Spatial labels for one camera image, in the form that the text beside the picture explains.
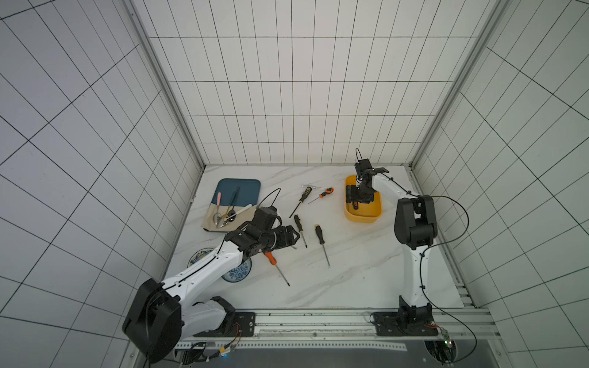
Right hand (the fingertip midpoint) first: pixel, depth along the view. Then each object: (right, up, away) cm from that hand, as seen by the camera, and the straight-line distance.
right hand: (348, 197), depth 104 cm
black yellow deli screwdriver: (-13, -18, -12) cm, 25 cm away
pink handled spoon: (-59, -9, -5) cm, 60 cm away
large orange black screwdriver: (-33, -24, -18) cm, 44 cm away
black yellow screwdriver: (-22, -12, -8) cm, 27 cm away
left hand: (-27, -15, -23) cm, 38 cm away
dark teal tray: (-47, +2, +4) cm, 47 cm away
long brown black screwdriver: (-19, +3, +3) cm, 19 cm away
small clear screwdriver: (-20, +5, +7) cm, 22 cm away
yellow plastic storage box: (+7, -7, -5) cm, 11 cm away
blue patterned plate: (-45, -27, -20) cm, 57 cm away
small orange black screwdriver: (-9, +2, +3) cm, 10 cm away
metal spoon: (-57, -11, -6) cm, 58 cm away
